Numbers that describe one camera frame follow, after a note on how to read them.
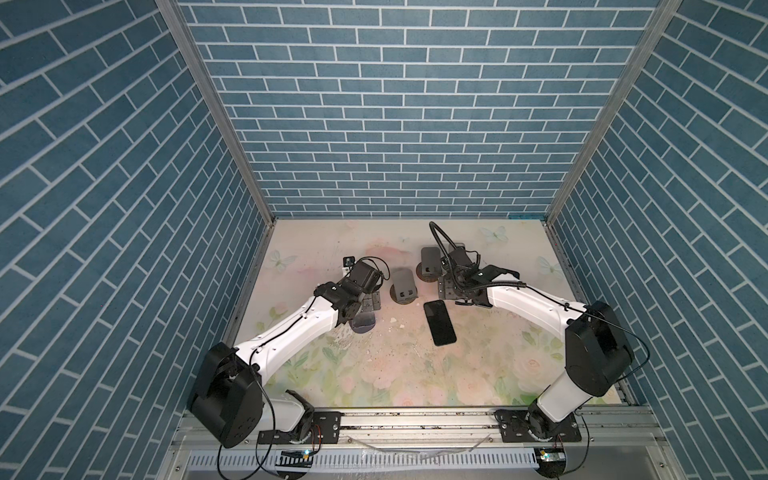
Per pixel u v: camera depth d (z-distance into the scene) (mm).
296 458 722
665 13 707
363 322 864
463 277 683
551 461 736
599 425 756
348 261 753
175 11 694
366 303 767
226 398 404
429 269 996
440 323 964
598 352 456
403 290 943
